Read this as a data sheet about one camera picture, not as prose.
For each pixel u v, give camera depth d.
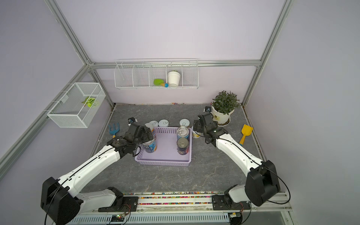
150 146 0.87
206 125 0.62
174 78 0.93
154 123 1.02
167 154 0.97
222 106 0.95
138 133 0.61
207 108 0.72
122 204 0.69
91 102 0.81
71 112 0.81
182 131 0.91
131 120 0.71
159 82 1.00
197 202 0.75
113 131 1.04
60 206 0.38
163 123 1.02
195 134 0.96
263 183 0.41
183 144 0.85
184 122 1.02
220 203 0.74
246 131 1.02
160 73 0.99
